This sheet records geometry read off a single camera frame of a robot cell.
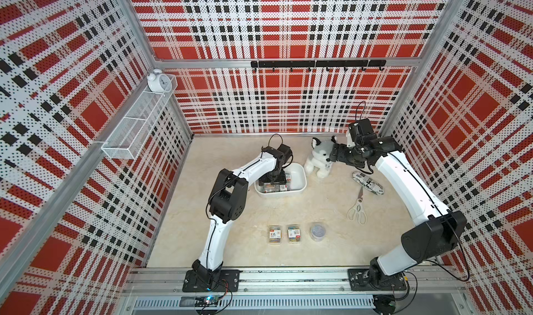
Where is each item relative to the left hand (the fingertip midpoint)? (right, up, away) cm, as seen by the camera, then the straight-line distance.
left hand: (275, 182), depth 96 cm
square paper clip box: (+8, -19, -14) cm, 25 cm away
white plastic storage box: (+10, -1, +5) cm, 11 cm away
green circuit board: (-22, -37, -26) cm, 51 cm away
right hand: (+27, +12, -16) cm, 34 cm away
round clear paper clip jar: (+17, -19, -13) cm, 29 cm away
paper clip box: (0, -19, -14) cm, 24 cm away
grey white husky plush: (+20, +10, -1) cm, 23 cm away
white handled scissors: (+37, -12, -5) cm, 39 cm away
